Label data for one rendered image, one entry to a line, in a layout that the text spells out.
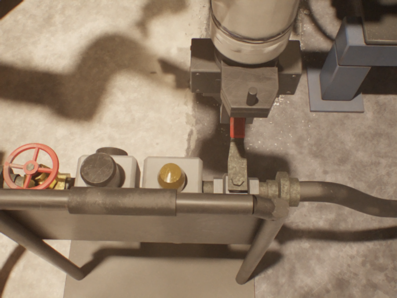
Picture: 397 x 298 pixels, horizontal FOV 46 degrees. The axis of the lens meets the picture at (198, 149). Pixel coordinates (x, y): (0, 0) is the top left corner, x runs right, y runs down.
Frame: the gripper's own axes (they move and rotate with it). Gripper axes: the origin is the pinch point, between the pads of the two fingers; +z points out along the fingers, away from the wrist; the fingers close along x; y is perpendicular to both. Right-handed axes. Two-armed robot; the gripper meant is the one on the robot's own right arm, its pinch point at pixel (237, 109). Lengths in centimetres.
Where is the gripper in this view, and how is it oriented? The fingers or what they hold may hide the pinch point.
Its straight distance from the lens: 66.9
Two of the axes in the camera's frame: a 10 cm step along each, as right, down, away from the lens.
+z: 0.0, 4.1, 9.1
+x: -10.0, -0.2, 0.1
